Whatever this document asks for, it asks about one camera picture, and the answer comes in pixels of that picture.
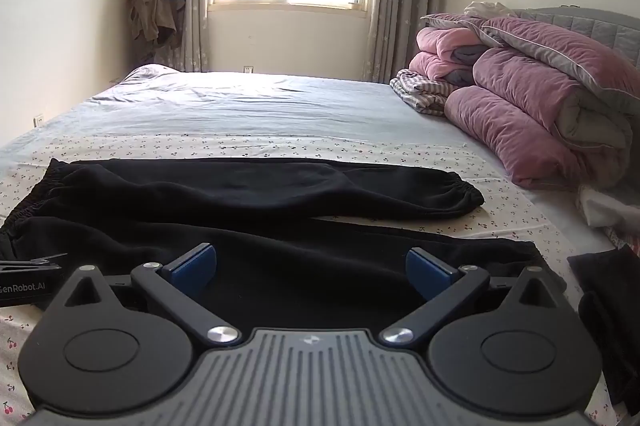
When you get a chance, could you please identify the small pink folded quilt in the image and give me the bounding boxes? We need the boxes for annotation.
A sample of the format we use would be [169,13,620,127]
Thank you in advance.
[409,12,490,88]

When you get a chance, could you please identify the large pink grey quilt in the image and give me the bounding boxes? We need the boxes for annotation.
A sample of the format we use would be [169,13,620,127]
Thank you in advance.
[444,16,640,193]

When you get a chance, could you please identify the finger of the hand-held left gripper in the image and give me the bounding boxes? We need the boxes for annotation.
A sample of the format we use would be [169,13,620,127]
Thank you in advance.
[0,252,69,269]

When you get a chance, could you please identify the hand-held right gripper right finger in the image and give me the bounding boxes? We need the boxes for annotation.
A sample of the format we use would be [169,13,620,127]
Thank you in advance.
[378,247,577,350]

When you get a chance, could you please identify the striped folded blanket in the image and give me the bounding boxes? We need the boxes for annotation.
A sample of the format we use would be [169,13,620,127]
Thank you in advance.
[390,68,477,118]

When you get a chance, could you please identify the black pants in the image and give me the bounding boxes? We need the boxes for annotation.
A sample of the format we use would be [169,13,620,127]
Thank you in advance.
[0,158,567,332]

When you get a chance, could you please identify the grey quilted headboard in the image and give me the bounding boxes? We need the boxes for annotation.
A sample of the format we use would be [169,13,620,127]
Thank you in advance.
[515,6,640,69]

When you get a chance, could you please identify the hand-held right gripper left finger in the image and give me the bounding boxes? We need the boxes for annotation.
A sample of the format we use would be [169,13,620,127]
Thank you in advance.
[45,243,242,350]

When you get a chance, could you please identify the bed with light blue sheet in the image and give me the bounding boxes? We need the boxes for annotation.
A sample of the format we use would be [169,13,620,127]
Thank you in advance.
[0,63,640,426]

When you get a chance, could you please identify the white crumpled cloth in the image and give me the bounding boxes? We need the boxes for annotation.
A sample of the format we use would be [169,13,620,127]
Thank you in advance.
[576,185,640,238]

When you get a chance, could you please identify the dark cloth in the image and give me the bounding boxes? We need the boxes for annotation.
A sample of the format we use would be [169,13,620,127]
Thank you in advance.
[566,245,640,418]

